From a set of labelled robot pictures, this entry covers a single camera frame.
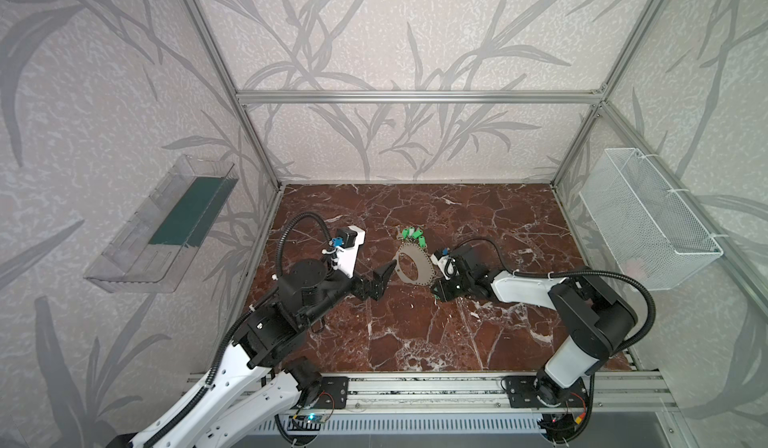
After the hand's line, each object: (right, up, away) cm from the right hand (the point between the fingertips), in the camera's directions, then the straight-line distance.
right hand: (431, 280), depth 92 cm
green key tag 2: (-6, +14, +13) cm, 20 cm away
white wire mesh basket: (+46, +17, -28) cm, 56 cm away
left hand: (-13, +14, -29) cm, 35 cm away
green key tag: (-8, +13, +13) cm, 21 cm away
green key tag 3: (-2, +11, +10) cm, 15 cm away
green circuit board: (-33, -30, -20) cm, 49 cm away
